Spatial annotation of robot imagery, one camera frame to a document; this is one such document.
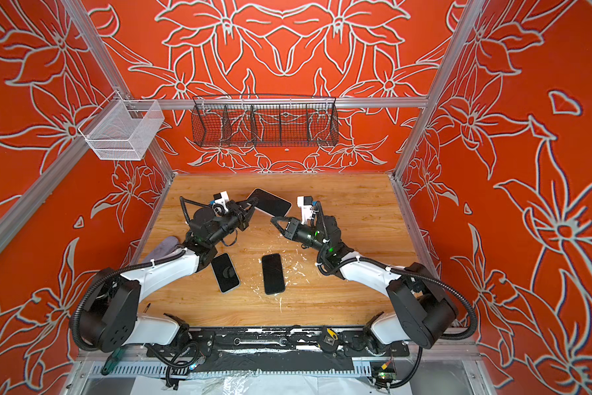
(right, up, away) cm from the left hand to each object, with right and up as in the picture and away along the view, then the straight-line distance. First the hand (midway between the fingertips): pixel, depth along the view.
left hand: (259, 198), depth 77 cm
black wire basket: (-1, +32, +22) cm, 39 cm away
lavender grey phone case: (-39, -19, +14) cm, 45 cm away
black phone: (+4, -28, +11) cm, 30 cm away
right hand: (+3, -7, -3) cm, 9 cm away
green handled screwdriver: (-41, -47, -7) cm, 63 cm away
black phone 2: (+3, -1, +1) cm, 4 cm away
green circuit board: (+38, -51, -8) cm, 64 cm away
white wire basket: (-55, +27, +16) cm, 63 cm away
